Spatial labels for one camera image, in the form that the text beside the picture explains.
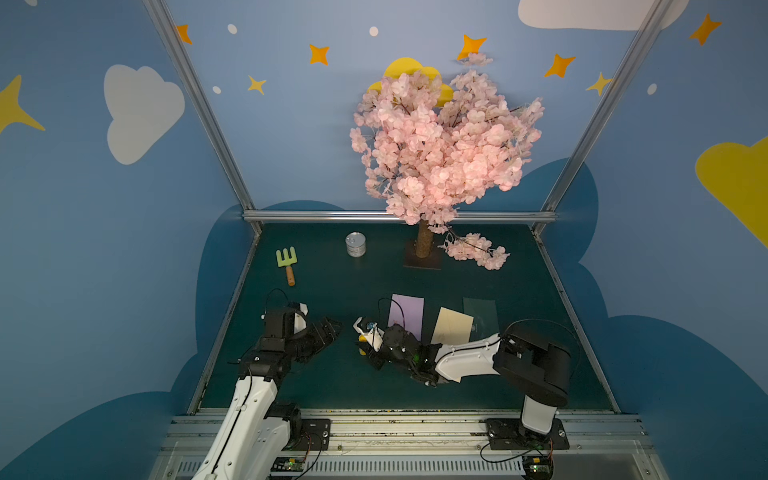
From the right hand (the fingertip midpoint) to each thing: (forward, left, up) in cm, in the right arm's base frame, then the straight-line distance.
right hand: (367, 337), depth 86 cm
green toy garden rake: (+31, +34, -5) cm, 46 cm away
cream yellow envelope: (+7, -26, -5) cm, 28 cm away
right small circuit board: (-28, -45, -9) cm, 54 cm away
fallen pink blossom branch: (+21, -29, +18) cm, 41 cm away
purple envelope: (+13, -12, -6) cm, 18 cm away
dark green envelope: (+12, -37, -5) cm, 39 cm away
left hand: (-1, +9, +7) cm, 11 cm away
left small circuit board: (-31, +16, -6) cm, 36 cm away
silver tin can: (+37, +8, -1) cm, 38 cm away
